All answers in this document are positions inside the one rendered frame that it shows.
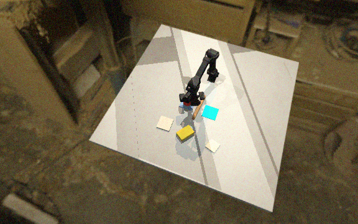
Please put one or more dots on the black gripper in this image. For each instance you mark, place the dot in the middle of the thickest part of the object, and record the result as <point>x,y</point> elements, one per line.
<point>201,96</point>

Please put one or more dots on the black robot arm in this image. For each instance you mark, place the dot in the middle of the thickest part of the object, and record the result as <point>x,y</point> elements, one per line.
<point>210,58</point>

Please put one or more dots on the yellow rectangular block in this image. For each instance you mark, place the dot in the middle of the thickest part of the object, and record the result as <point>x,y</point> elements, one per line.
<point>185,133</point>

